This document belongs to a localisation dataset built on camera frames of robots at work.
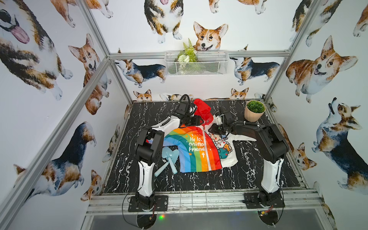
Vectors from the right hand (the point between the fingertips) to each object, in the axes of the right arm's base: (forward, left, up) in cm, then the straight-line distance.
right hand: (207, 129), depth 98 cm
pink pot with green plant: (+11, -33, +5) cm, 35 cm away
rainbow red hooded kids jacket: (-14, +5, -2) cm, 15 cm away
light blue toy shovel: (-16, +27, -2) cm, 32 cm away
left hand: (+3, +3, +6) cm, 8 cm away
